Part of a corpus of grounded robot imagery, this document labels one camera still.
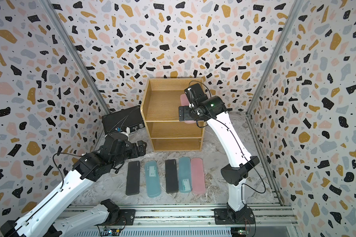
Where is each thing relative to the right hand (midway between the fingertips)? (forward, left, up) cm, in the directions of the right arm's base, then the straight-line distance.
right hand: (187, 113), depth 73 cm
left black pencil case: (-22, +31, -33) cm, 50 cm away
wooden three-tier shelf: (+9, +16, -3) cm, 18 cm away
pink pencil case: (-19, -6, -34) cm, 39 cm away
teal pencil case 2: (-16, +2, -36) cm, 39 cm away
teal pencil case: (-25, +19, -35) cm, 47 cm away
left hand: (-14, +22, -8) cm, 27 cm away
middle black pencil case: (-18, +10, -34) cm, 40 cm away
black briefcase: (+26, +45, -30) cm, 60 cm away
